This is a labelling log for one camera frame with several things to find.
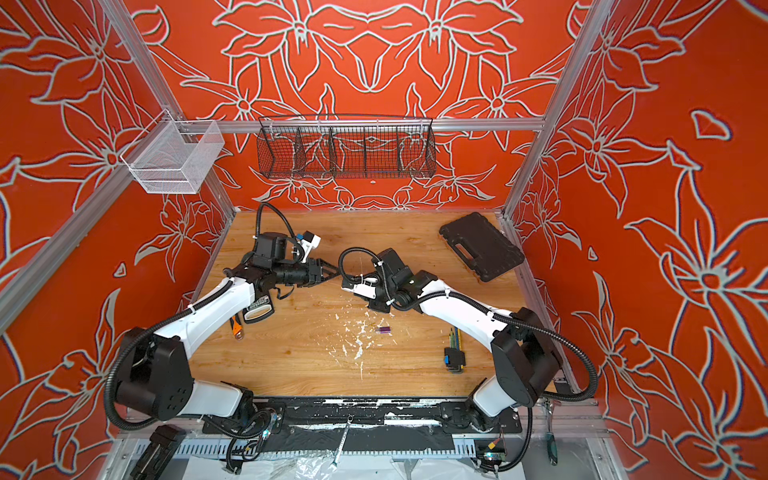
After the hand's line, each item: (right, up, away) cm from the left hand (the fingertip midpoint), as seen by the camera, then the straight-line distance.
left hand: (337, 271), depth 80 cm
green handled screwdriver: (+53, -39, -10) cm, 66 cm away
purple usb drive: (+13, -19, +8) cm, 24 cm away
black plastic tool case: (+47, +7, +21) cm, 52 cm away
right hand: (+8, -4, +3) cm, 9 cm away
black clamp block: (-39, -40, -13) cm, 57 cm away
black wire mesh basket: (0, +40, +19) cm, 45 cm away
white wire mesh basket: (-54, +35, +12) cm, 65 cm away
